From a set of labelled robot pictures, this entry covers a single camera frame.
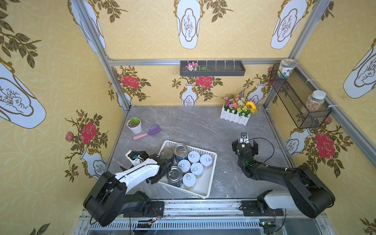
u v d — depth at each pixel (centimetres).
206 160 86
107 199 42
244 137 76
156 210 73
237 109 99
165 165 63
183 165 84
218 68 92
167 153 84
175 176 75
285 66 85
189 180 78
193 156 87
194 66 88
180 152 84
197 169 82
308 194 43
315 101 65
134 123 99
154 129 106
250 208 73
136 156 63
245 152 67
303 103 70
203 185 82
